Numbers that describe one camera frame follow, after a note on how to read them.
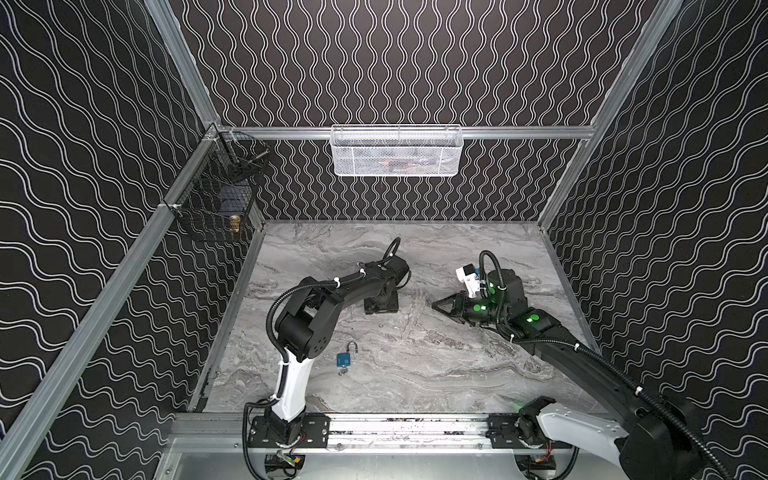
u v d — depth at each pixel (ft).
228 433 2.50
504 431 2.42
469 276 2.40
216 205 3.09
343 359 2.82
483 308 2.18
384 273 2.41
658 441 1.27
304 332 1.74
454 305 2.35
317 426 2.47
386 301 2.70
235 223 2.70
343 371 2.75
